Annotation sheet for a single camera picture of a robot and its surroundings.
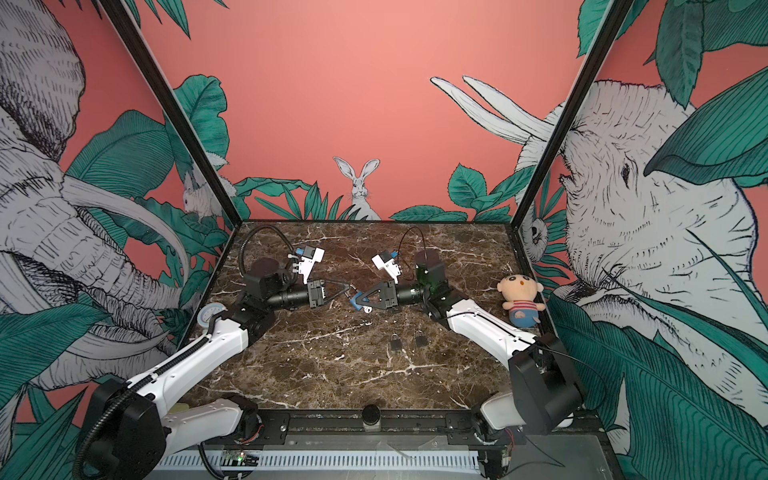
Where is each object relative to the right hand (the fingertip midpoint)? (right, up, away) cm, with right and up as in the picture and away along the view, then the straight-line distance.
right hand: (359, 305), depth 68 cm
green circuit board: (-29, -37, +2) cm, 47 cm away
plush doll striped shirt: (+48, 0, +25) cm, 54 cm away
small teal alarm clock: (-49, -6, +22) cm, 54 cm away
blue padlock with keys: (-2, 0, +2) cm, 3 cm away
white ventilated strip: (+15, -38, +2) cm, 41 cm away
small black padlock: (+9, -15, +20) cm, 27 cm away
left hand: (-3, +4, +2) cm, 5 cm away
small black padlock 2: (+17, -15, +21) cm, 31 cm away
